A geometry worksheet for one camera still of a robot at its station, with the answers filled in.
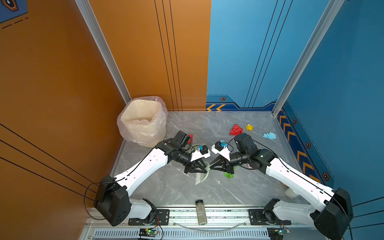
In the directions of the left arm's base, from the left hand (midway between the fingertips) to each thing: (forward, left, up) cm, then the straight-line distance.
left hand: (205, 167), depth 72 cm
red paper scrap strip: (+16, +8, -1) cm, 18 cm away
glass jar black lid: (-17, +2, -14) cm, 22 cm away
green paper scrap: (+3, -16, -16) cm, 22 cm away
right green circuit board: (-24, -35, -19) cm, 46 cm away
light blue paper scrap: (+32, -48, -16) cm, 60 cm away
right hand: (0, -3, +3) cm, 4 cm away
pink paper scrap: (-6, -17, +14) cm, 22 cm away
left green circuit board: (-25, +27, -19) cm, 41 cm away
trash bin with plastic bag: (+23, +34, +8) cm, 42 cm away
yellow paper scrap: (+39, -35, -16) cm, 54 cm away
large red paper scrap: (+35, -24, -14) cm, 45 cm away
